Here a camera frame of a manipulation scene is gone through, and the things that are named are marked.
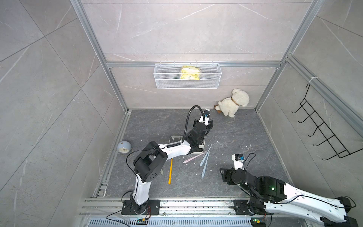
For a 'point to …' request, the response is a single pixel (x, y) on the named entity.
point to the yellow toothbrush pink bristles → (169, 180)
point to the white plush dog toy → (229, 105)
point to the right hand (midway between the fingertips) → (225, 171)
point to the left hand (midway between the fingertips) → (206, 112)
